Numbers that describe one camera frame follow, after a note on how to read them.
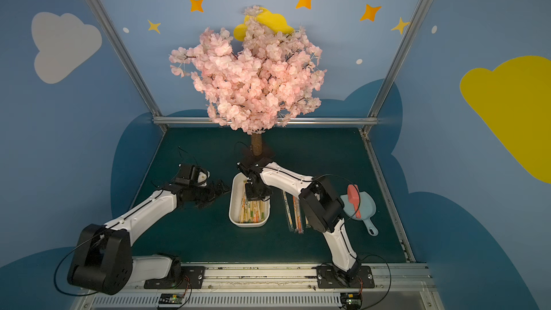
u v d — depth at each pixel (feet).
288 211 2.97
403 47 2.87
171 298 2.35
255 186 2.56
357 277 2.20
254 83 2.31
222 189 2.61
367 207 2.99
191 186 2.29
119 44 2.82
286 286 2.41
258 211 2.83
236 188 3.11
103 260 1.36
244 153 3.74
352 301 2.39
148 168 3.55
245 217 2.88
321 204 1.70
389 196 3.31
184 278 2.41
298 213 2.96
